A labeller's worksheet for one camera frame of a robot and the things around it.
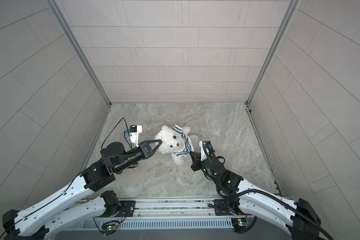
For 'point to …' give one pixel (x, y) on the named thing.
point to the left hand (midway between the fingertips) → (164, 143)
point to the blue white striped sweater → (189, 146)
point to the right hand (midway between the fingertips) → (189, 155)
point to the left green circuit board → (112, 227)
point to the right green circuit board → (239, 225)
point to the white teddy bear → (172, 142)
